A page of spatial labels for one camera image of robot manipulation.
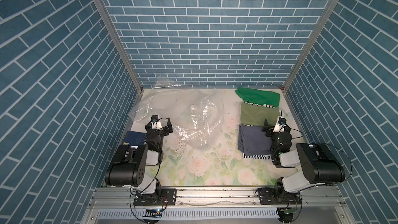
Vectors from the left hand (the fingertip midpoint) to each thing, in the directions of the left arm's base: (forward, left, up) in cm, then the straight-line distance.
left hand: (164, 119), depth 90 cm
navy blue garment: (-11, -51, -5) cm, 53 cm away
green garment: (+26, -64, -8) cm, 70 cm away
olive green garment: (+6, -56, -4) cm, 56 cm away
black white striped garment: (+16, -64, -5) cm, 67 cm away
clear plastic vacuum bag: (+4, -18, -1) cm, 19 cm away
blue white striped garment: (-18, -56, -10) cm, 60 cm away
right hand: (-2, -65, +1) cm, 66 cm away
